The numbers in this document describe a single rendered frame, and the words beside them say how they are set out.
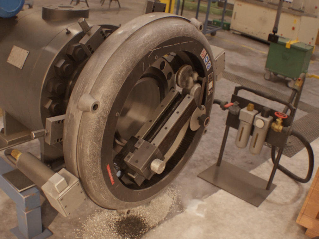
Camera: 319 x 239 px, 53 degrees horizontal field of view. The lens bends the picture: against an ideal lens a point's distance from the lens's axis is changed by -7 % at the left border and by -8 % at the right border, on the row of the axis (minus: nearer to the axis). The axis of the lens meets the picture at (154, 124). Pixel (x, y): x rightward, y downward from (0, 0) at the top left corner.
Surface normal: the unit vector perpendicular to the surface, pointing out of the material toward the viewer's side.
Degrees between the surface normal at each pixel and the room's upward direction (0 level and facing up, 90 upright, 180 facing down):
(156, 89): 121
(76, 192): 90
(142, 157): 38
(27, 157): 18
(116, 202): 97
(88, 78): 57
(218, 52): 23
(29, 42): 48
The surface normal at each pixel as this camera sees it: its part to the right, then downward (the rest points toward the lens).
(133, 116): -0.36, -0.44
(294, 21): -0.82, 0.14
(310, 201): -0.63, 0.25
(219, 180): 0.13, -0.90
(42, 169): -0.07, -0.77
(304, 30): 0.56, 0.42
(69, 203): 0.77, 0.36
